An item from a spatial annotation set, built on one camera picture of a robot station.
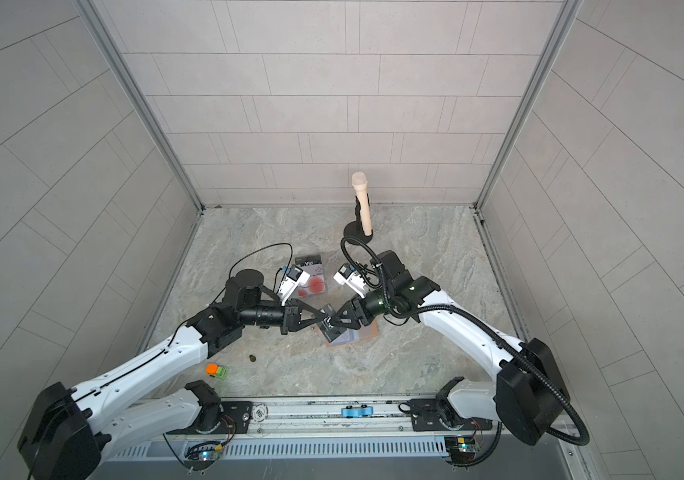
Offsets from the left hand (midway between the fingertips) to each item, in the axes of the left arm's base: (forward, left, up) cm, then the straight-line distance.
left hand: (324, 321), depth 68 cm
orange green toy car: (-7, +28, -16) cm, 33 cm away
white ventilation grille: (-22, -24, -18) cm, 38 cm away
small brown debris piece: (-3, +20, -18) cm, 27 cm away
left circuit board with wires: (-24, +26, -17) cm, 39 cm away
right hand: (+1, -4, -3) cm, 5 cm away
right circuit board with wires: (-23, -32, -18) cm, 43 cm away
